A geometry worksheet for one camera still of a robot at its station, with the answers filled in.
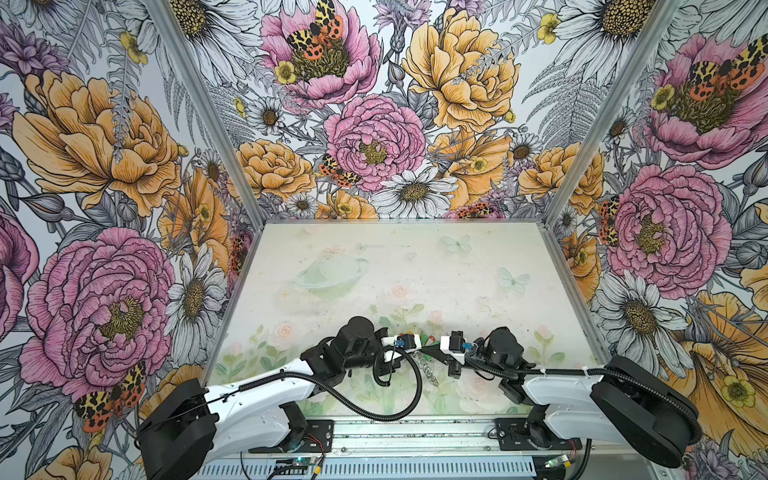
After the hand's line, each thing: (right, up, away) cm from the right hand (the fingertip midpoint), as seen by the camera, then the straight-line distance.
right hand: (423, 354), depth 76 cm
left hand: (-3, +1, +1) cm, 4 cm away
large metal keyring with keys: (0, -2, +1) cm, 2 cm away
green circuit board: (-28, -23, -5) cm, 37 cm away
